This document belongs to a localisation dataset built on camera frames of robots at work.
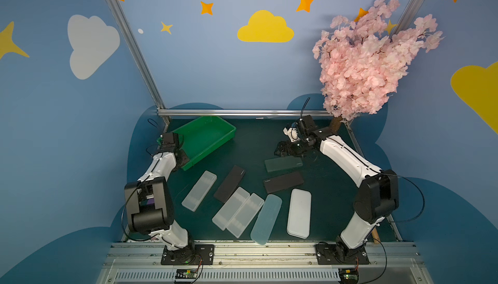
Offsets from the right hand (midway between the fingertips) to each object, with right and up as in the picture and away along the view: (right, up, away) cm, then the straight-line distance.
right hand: (285, 150), depth 88 cm
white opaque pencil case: (+6, -28, -3) cm, 29 cm away
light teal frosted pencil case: (-10, -31, -6) cm, 33 cm away
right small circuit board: (+22, -47, -15) cm, 54 cm away
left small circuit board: (-40, -45, -16) cm, 63 cm away
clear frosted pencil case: (-19, -29, -4) cm, 34 cm away
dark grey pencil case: (-3, -17, +6) cm, 18 cm away
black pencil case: (-26, -17, +6) cm, 32 cm away
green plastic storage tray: (-46, +6, +27) cm, 54 cm away
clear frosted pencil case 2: (-41, -21, +2) cm, 46 cm away
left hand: (-51, -5, +4) cm, 52 cm away
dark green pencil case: (+1, -8, +12) cm, 15 cm away
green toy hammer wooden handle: (+36, -34, -9) cm, 50 cm away
